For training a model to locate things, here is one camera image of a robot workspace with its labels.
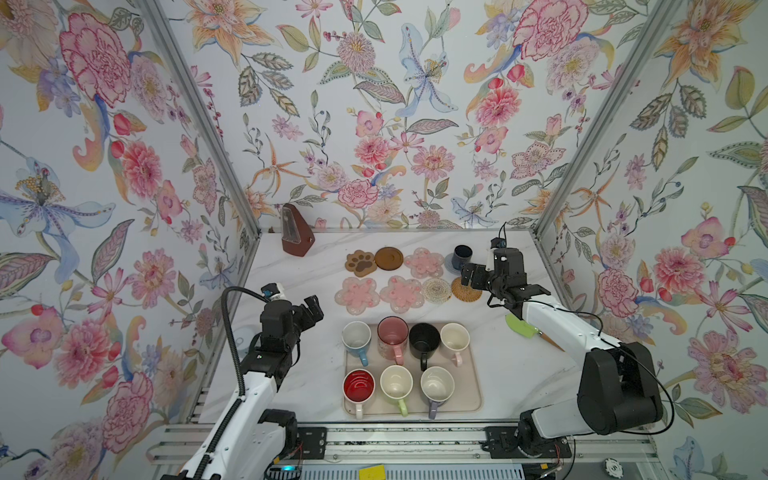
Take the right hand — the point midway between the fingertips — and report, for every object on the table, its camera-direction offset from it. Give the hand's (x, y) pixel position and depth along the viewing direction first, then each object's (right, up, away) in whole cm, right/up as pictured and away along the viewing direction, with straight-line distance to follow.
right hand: (476, 268), depth 91 cm
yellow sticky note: (-30, -46, -22) cm, 60 cm away
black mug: (-16, -21, -2) cm, 27 cm away
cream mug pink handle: (-7, -20, -5) cm, 21 cm away
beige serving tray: (-5, -35, -9) cm, 36 cm away
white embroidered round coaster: (-10, -8, +13) cm, 18 cm away
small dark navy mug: (-1, +4, +13) cm, 14 cm away
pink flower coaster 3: (-21, -9, +14) cm, 27 cm away
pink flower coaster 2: (-37, -10, +13) cm, 40 cm away
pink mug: (-25, -19, -3) cm, 32 cm away
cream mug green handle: (-24, -31, -9) cm, 40 cm away
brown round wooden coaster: (-26, +3, +23) cm, 35 cm away
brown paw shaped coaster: (-36, +1, +20) cm, 41 cm away
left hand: (-48, -9, -8) cm, 50 cm away
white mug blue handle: (-36, -19, -4) cm, 41 cm away
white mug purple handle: (-13, -32, -8) cm, 36 cm away
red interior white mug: (-35, -33, -8) cm, 48 cm away
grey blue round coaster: (-4, +2, +20) cm, 20 cm away
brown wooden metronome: (-60, +11, +19) cm, 64 cm away
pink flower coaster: (-13, +1, +20) cm, 24 cm away
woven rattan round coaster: (0, -9, +13) cm, 15 cm away
